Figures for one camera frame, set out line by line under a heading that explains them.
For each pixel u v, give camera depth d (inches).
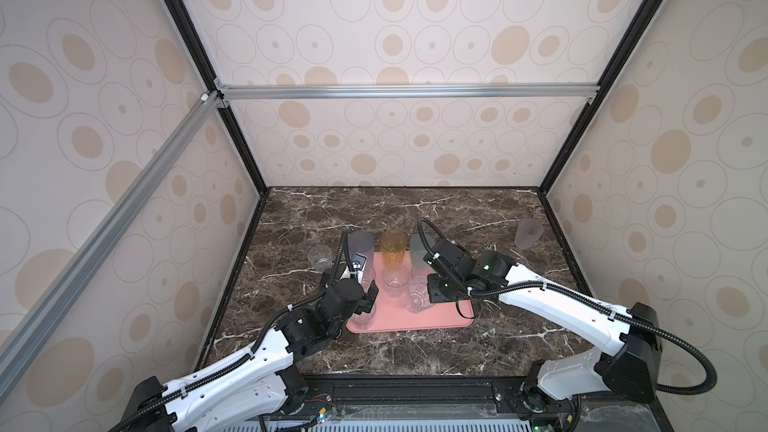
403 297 37.9
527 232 39.4
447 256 22.3
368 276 35.4
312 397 28.8
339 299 21.4
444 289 26.5
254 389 22.6
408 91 37.1
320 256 39.2
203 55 32.6
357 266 25.4
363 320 33.5
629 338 16.0
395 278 36.3
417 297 32.0
